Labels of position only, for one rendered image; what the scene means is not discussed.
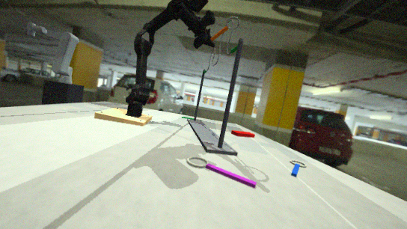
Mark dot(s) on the magenta handle with white loop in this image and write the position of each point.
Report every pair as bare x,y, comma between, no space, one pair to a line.
218,170

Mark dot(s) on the red flat block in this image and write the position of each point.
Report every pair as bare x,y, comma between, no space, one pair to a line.
243,134

